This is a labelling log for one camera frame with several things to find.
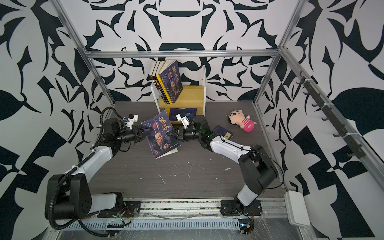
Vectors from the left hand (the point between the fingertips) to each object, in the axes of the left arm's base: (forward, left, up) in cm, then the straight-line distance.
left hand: (153, 128), depth 78 cm
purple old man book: (-8, -4, -3) cm, 10 cm away
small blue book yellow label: (+21, -18, -13) cm, 31 cm away
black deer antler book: (+19, -3, +14) cm, 24 cm away
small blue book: (+12, -40, -22) cm, 47 cm away
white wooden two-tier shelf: (+25, -21, -2) cm, 33 cm away
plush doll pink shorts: (+18, -51, -15) cm, 56 cm away
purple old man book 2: (+26, -9, +12) cm, 30 cm away
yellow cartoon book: (+20, -5, +13) cm, 24 cm away
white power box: (-36, -67, -16) cm, 78 cm away
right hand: (-6, -8, +1) cm, 10 cm away
